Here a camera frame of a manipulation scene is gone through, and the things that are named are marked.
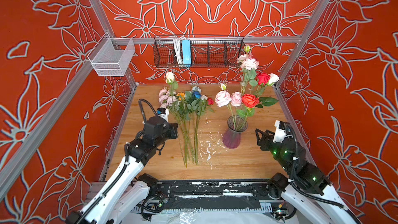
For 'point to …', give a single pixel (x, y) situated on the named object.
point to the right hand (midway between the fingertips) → (258, 130)
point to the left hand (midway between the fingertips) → (177, 124)
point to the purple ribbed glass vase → (236, 125)
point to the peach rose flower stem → (170, 79)
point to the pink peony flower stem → (232, 100)
